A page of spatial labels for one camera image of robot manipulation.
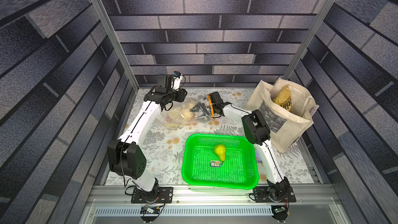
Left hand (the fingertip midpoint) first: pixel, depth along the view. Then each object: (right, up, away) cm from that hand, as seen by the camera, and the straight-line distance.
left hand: (183, 90), depth 83 cm
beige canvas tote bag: (+54, -20, -5) cm, 58 cm away
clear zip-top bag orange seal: (-11, -14, +23) cm, 29 cm away
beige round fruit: (+1, -15, +12) cm, 19 cm away
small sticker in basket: (+18, -41, 0) cm, 45 cm away
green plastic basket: (+30, -44, -1) cm, 53 cm away
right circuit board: (+48, -60, -10) cm, 77 cm away
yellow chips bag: (+54, -5, 0) cm, 55 cm away
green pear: (+20, -33, -1) cm, 38 cm away
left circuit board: (-16, -57, -12) cm, 61 cm away
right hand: (+4, -14, +17) cm, 23 cm away
